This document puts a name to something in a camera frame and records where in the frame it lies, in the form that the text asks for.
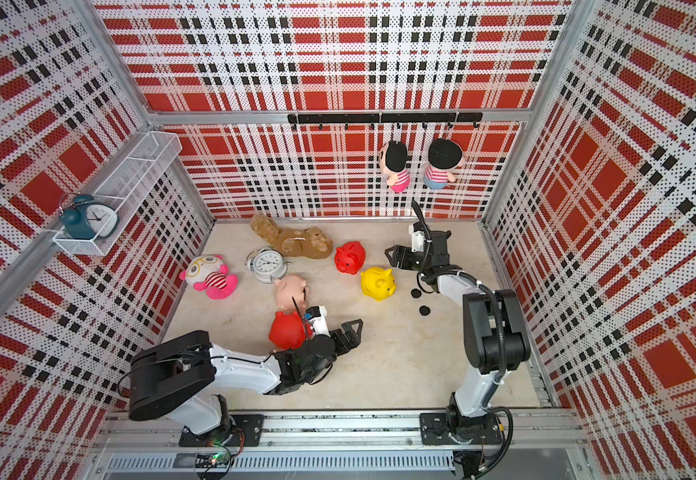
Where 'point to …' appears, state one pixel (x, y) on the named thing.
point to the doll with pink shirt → (393, 159)
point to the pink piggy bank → (291, 294)
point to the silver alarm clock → (267, 265)
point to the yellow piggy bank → (376, 283)
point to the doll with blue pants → (443, 156)
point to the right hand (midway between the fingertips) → (399, 251)
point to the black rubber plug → (416, 293)
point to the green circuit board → (212, 460)
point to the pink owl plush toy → (207, 272)
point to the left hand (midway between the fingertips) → (359, 326)
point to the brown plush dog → (310, 241)
